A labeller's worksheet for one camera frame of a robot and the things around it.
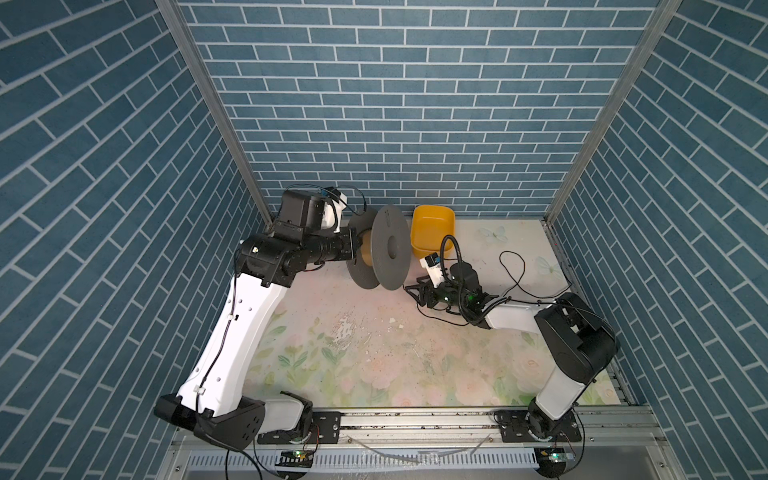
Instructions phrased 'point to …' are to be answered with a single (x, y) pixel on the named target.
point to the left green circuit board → (295, 458)
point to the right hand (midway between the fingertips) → (411, 281)
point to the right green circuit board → (552, 461)
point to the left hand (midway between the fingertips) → (364, 240)
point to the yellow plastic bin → (429, 224)
